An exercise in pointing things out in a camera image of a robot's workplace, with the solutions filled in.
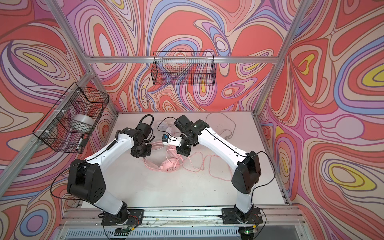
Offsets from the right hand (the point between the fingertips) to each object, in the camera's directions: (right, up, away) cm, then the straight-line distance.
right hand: (182, 152), depth 78 cm
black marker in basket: (-50, +5, -7) cm, 51 cm away
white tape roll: (-47, +15, -8) cm, 50 cm away
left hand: (-21, -2, +8) cm, 22 cm away
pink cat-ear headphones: (-6, -6, -2) cm, 9 cm away
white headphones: (-12, +13, +25) cm, 31 cm away
